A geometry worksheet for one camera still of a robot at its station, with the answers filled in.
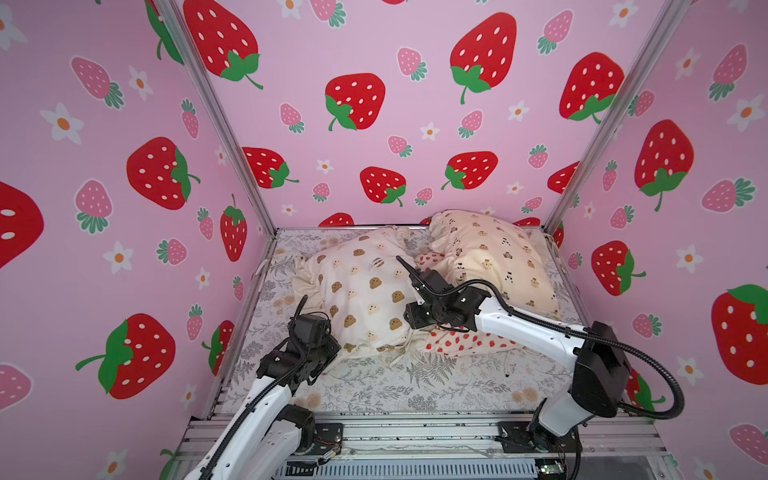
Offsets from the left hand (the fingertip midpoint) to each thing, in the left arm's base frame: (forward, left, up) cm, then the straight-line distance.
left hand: (340, 343), depth 81 cm
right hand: (+5, -17, +5) cm, 18 cm away
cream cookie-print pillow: (+17, -5, +2) cm, 18 cm away
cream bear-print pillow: (+25, -52, +8) cm, 58 cm away
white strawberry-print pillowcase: (+2, -31, -3) cm, 32 cm away
